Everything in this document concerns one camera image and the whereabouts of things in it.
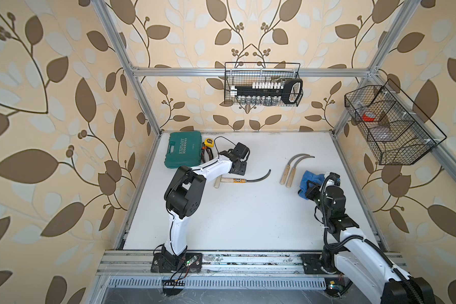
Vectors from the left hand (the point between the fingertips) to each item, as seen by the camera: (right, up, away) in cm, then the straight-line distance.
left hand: (236, 165), depth 97 cm
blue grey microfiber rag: (+32, -4, -13) cm, 35 cm away
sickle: (-9, -8, 0) cm, 12 cm away
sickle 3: (+31, -4, +5) cm, 31 cm away
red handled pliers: (-16, +8, +14) cm, 23 cm away
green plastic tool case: (-29, +8, +8) cm, 31 cm away
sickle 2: (+25, -7, +2) cm, 26 cm away
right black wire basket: (+63, +15, -25) cm, 70 cm away
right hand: (+33, -6, -12) cm, 36 cm away
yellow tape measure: (-16, +13, +15) cm, 26 cm away
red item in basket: (+57, +22, -17) cm, 64 cm away
